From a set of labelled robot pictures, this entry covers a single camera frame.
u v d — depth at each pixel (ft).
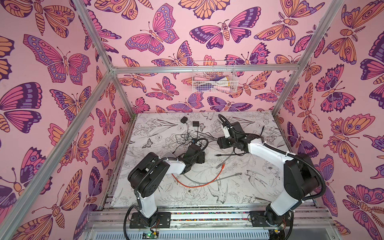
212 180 2.86
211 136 3.50
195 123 3.71
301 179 1.49
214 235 2.30
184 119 3.81
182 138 3.48
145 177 1.49
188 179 2.87
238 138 2.25
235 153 2.55
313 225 2.39
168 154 3.17
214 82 2.97
